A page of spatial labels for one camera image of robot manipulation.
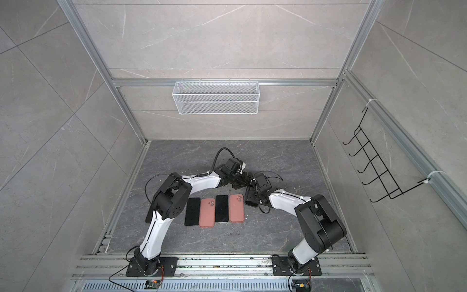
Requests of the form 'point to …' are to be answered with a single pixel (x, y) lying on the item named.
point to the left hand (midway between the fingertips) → (254, 180)
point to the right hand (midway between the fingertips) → (250, 194)
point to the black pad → (252, 196)
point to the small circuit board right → (303, 287)
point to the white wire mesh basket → (216, 98)
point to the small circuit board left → (152, 285)
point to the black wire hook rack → (388, 185)
